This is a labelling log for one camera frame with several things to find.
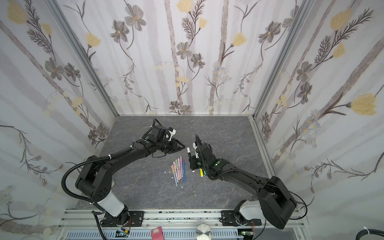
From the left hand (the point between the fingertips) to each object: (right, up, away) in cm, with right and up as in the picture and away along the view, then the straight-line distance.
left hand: (182, 144), depth 85 cm
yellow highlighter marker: (+11, -18, +5) cm, 22 cm away
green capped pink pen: (-4, -16, +6) cm, 17 cm away
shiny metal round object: (+11, -32, -27) cm, 43 cm away
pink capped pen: (-3, -16, +7) cm, 17 cm away
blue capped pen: (+1, -17, +6) cm, 18 cm away
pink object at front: (-11, -41, -15) cm, 45 cm away
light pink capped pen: (-5, -17, +6) cm, 18 cm away
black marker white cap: (+4, -4, 0) cm, 5 cm away
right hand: (+3, -7, -3) cm, 8 cm away
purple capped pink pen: (-1, -17, +6) cm, 18 cm away
